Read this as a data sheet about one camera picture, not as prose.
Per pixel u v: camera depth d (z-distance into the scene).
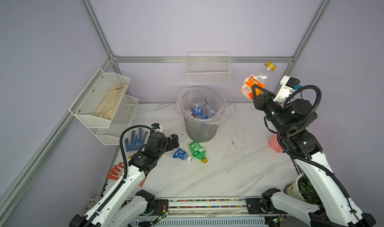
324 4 0.71
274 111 0.49
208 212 0.73
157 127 0.68
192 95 0.91
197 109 0.86
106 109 0.76
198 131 0.90
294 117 0.40
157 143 0.56
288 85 0.47
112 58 0.91
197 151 0.91
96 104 0.78
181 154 0.86
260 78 0.54
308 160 0.39
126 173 0.48
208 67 0.96
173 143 0.71
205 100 0.92
